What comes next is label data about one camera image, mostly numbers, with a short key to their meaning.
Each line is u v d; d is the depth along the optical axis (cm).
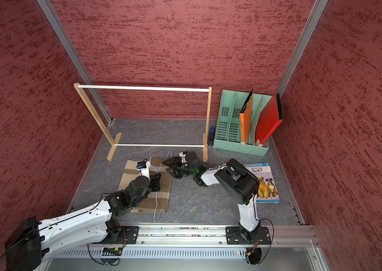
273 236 71
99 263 68
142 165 70
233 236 73
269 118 98
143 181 63
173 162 81
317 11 72
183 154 89
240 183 51
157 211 78
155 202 77
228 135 112
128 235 74
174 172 81
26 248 40
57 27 76
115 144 105
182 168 80
